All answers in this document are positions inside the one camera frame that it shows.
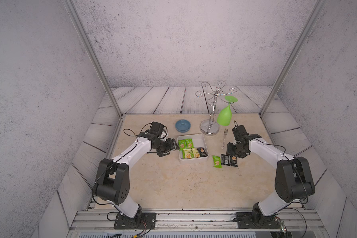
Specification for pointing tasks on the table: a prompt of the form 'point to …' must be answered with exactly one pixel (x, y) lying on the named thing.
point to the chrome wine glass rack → (210, 126)
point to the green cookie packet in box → (182, 145)
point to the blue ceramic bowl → (183, 126)
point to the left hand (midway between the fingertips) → (177, 149)
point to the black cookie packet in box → (202, 151)
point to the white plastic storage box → (200, 141)
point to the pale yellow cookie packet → (196, 152)
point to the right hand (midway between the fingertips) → (231, 152)
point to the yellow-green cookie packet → (188, 153)
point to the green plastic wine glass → (224, 117)
